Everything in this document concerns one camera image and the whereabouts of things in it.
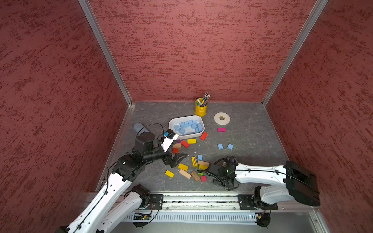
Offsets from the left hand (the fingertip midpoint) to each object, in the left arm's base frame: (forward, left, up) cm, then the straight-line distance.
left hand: (179, 151), depth 67 cm
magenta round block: (-6, -13, -23) cm, 27 cm away
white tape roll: (+36, -30, -25) cm, 53 cm away
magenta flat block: (+29, -28, -24) cm, 47 cm away
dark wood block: (-5, -8, -22) cm, 24 cm away
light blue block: (+31, +1, -22) cm, 38 cm away
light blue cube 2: (+15, -26, -23) cm, 38 cm away
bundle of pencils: (+44, -15, -11) cm, 48 cm away
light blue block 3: (+32, -5, -21) cm, 39 cm away
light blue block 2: (+31, -2, -21) cm, 38 cm away
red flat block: (+16, -1, -23) cm, 28 cm away
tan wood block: (+3, -12, -23) cm, 26 cm away
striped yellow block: (+3, -8, -21) cm, 23 cm away
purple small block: (+19, +3, -24) cm, 30 cm away
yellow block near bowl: (+19, -6, -24) cm, 31 cm away
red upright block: (+23, -15, -23) cm, 36 cm away
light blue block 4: (+29, -11, -22) cm, 38 cm away
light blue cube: (+26, +1, -22) cm, 34 cm away
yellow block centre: (+1, -1, -23) cm, 23 cm away
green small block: (-4, -11, -22) cm, 25 cm away
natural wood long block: (-3, -2, -23) cm, 24 cm away
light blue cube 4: (+7, -12, -23) cm, 27 cm away
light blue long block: (+30, -8, -22) cm, 38 cm away
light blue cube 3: (+15, -32, -23) cm, 42 cm away
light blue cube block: (+29, +4, -23) cm, 37 cm away
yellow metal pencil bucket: (+43, -13, -15) cm, 47 cm away
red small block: (+11, +4, -23) cm, 26 cm away
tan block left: (+14, +3, -21) cm, 25 cm away
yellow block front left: (-3, +7, -23) cm, 24 cm away
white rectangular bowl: (+25, -5, -22) cm, 34 cm away
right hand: (-9, -22, -25) cm, 34 cm away
